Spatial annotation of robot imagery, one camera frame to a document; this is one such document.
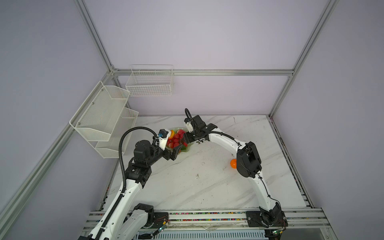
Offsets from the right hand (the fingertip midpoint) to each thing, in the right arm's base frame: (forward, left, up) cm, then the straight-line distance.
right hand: (185, 137), depth 95 cm
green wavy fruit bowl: (-2, -3, -6) cm, 7 cm away
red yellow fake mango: (+4, +9, -3) cm, 11 cm away
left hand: (-14, +4, +15) cm, 21 cm away
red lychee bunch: (0, +5, -3) cm, 6 cm away
